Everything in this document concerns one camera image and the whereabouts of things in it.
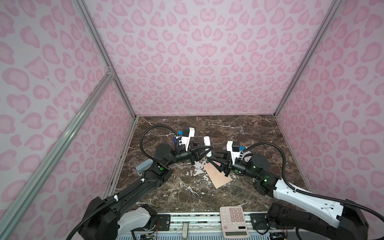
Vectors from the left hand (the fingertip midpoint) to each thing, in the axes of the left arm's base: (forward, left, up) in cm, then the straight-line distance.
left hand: (212, 146), depth 61 cm
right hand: (-2, 0, -4) cm, 5 cm away
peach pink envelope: (+1, -6, -35) cm, 35 cm away
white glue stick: (+1, +2, +1) cm, 2 cm away
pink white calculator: (-23, -10, -32) cm, 41 cm away
